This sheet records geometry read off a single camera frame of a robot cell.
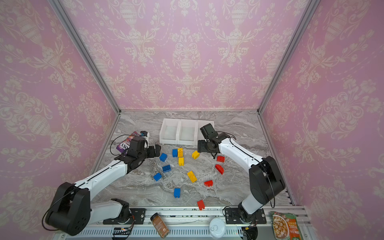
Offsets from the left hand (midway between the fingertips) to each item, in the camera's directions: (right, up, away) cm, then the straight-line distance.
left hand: (155, 148), depth 89 cm
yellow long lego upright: (+15, -4, +8) cm, 17 cm away
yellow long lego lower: (+22, -16, -2) cm, 28 cm away
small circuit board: (-12, -38, -16) cm, 43 cm away
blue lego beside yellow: (+11, -4, +6) cm, 13 cm away
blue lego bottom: (+14, -23, -8) cm, 28 cm away
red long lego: (+38, -12, -2) cm, 40 cm away
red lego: (+32, -19, -6) cm, 38 cm away
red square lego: (+40, -7, +3) cm, 41 cm away
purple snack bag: (-23, 0, +8) cm, 24 cm away
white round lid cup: (+34, -32, -22) cm, 52 cm away
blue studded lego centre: (+7, -12, 0) cm, 14 cm away
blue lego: (+4, -7, +6) cm, 10 cm away
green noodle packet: (+67, -35, -18) cm, 78 cm away
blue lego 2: (+2, -17, -1) cm, 17 cm away
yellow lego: (+24, -5, +5) cm, 25 cm away
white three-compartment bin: (+14, +9, +18) cm, 25 cm away
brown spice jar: (+10, -34, -22) cm, 42 cm away
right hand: (+30, +1, -1) cm, 30 cm away
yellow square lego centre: (+15, -9, +2) cm, 18 cm away
